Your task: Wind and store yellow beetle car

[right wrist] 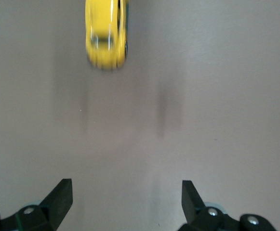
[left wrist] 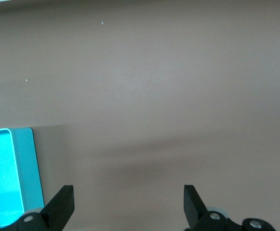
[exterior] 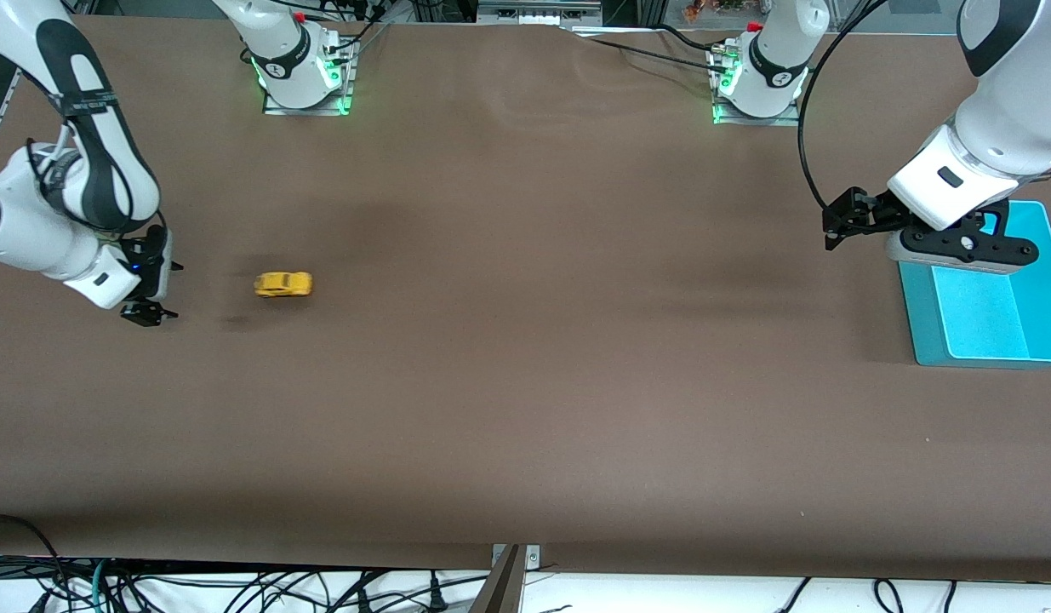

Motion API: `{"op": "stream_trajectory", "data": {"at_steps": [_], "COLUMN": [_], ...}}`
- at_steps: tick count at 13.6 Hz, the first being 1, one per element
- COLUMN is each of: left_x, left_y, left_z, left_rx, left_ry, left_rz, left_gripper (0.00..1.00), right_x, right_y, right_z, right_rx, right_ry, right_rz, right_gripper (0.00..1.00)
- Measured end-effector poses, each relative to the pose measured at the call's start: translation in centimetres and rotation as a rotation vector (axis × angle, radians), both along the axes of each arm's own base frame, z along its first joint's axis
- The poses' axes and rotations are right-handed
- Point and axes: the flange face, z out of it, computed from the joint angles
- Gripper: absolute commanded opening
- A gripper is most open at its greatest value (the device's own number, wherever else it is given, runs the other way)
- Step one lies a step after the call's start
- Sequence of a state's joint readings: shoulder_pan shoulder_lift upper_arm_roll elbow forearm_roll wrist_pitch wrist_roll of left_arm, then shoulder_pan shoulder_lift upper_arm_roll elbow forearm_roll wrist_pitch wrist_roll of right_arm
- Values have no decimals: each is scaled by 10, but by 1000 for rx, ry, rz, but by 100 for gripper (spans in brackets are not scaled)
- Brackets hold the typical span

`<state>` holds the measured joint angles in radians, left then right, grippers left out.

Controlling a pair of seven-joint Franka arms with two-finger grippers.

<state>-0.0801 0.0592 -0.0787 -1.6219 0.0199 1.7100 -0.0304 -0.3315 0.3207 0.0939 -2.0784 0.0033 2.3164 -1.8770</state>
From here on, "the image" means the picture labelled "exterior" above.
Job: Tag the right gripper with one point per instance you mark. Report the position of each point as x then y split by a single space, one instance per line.
147 274

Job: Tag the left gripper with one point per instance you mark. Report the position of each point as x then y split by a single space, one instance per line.
876 212

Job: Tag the yellow beetle toy car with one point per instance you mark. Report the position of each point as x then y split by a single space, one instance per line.
282 284

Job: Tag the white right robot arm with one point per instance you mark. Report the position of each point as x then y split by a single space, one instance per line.
31 247

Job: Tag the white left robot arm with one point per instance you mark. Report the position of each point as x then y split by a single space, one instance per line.
1010 119

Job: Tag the teal plastic bin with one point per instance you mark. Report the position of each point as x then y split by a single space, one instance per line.
985 323

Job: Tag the grey power strip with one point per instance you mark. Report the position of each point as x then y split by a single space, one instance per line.
538 12

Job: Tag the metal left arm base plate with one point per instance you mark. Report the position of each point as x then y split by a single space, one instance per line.
772 121

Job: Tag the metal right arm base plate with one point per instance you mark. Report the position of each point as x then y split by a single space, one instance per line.
338 107

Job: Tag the dark metal post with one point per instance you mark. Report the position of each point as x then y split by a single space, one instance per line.
499 592

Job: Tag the small metal table bracket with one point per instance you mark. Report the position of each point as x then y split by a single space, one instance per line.
534 558

